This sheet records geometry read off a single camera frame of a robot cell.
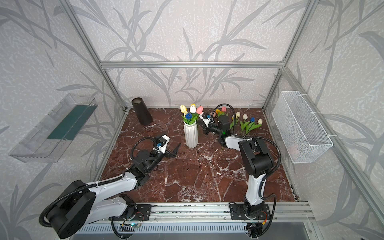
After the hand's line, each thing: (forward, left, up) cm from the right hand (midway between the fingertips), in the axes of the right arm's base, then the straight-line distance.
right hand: (199, 116), depth 91 cm
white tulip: (-6, +3, +13) cm, 15 cm away
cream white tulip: (-6, +8, +13) cm, 17 cm away
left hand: (-16, +13, +4) cm, 21 cm away
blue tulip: (-12, +5, +15) cm, 20 cm away
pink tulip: (-6, -1, +12) cm, 13 cm away
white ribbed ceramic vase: (-12, +4, -3) cm, 13 cm away
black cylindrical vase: (+10, +40, -12) cm, 43 cm away
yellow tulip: (-3, +2, +13) cm, 14 cm away
